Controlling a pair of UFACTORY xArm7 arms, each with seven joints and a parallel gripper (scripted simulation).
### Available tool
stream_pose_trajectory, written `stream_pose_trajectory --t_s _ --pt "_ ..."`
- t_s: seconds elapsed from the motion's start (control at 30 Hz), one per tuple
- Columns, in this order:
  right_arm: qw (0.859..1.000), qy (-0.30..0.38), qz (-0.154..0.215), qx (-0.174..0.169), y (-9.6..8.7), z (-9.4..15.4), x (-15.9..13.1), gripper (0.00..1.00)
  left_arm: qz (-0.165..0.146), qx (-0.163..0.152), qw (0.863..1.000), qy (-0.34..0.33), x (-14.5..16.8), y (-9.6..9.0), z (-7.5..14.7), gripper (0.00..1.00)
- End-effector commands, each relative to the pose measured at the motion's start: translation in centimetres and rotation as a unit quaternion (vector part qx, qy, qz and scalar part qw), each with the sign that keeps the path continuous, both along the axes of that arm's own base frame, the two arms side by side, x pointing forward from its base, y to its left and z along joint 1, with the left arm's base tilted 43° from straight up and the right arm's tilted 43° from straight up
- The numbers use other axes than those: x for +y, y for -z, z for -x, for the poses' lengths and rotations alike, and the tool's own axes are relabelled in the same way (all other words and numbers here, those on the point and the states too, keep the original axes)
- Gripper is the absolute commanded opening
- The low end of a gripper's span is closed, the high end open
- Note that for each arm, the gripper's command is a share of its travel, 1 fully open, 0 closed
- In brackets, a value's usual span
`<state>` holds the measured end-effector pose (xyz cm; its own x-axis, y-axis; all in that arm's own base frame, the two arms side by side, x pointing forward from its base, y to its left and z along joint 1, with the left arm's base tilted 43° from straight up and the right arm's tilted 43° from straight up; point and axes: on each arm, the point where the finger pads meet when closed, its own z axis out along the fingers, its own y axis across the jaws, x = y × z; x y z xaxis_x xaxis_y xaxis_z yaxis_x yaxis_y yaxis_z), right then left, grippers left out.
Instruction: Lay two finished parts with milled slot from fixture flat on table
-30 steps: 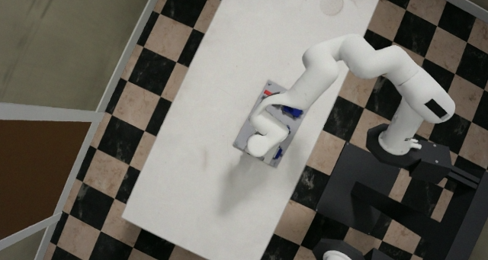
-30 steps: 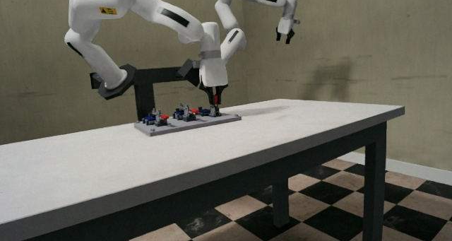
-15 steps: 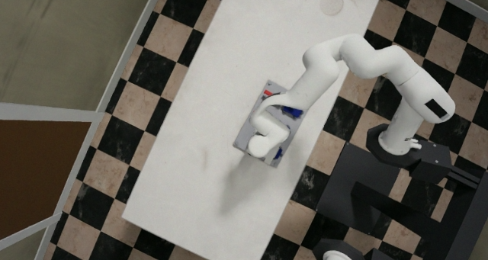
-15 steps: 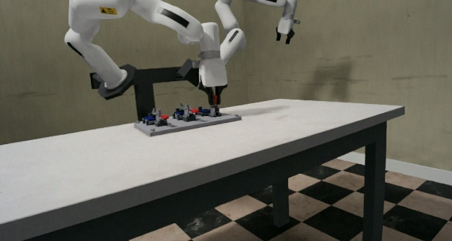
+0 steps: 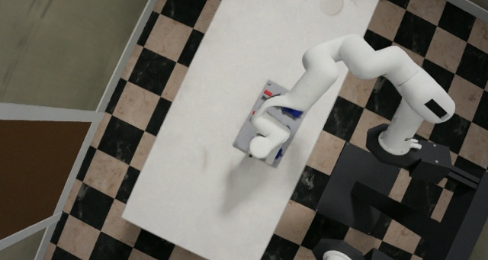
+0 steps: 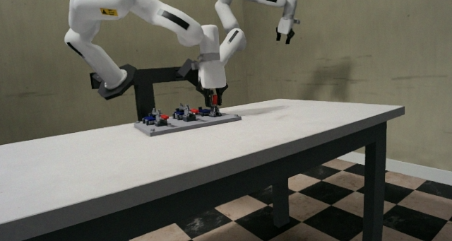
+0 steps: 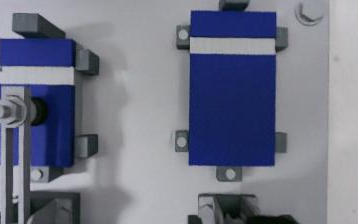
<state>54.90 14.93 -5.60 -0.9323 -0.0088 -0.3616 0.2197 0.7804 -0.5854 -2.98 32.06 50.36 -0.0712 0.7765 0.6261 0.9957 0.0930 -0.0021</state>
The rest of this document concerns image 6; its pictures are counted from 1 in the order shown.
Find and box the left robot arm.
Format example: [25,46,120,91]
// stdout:
[215,0,300,66]

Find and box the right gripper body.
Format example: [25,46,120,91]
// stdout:
[198,60,226,89]

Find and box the blue block with white band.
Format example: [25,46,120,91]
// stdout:
[174,111,184,119]

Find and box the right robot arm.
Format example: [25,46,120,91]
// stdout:
[64,0,220,90]

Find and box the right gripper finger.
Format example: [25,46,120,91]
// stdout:
[196,80,211,107]
[215,83,228,106]

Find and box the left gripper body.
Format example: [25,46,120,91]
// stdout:
[278,18,294,35]

